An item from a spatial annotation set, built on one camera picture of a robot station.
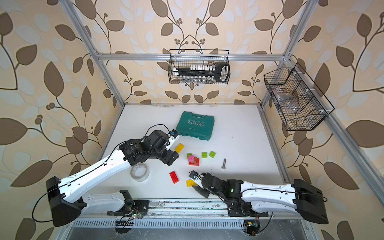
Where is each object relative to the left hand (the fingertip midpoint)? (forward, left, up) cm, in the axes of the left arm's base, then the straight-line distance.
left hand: (171, 150), depth 74 cm
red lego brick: (0, -12, -15) cm, 19 cm away
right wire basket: (+17, -64, +16) cm, 68 cm away
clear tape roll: (-8, +18, -19) cm, 27 cm away
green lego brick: (+6, -7, -18) cm, 20 cm away
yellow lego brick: (-10, -9, -18) cm, 23 cm away
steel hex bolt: (-1, -29, -19) cm, 34 cm away
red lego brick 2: (-7, 0, -19) cm, 20 cm away
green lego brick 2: (+6, -17, -18) cm, 26 cm away
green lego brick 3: (+7, -22, -18) cm, 30 cm away
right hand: (-10, -12, -14) cm, 21 cm away
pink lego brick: (+1, -9, -13) cm, 16 cm away
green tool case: (+26, -12, -15) cm, 32 cm away
